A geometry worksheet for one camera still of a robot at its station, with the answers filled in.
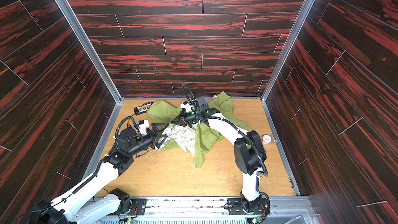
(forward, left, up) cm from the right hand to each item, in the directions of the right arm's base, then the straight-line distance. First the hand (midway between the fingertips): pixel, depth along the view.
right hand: (172, 120), depth 81 cm
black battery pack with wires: (+24, +29, -18) cm, 41 cm away
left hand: (-9, 0, +4) cm, 9 cm away
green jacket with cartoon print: (-4, -9, 0) cm, 10 cm away
